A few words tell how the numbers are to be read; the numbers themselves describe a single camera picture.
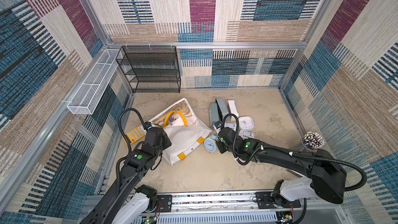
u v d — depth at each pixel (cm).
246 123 98
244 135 93
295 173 62
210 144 86
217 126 73
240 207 73
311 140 74
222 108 98
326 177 42
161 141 61
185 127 101
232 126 97
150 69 110
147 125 68
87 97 94
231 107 102
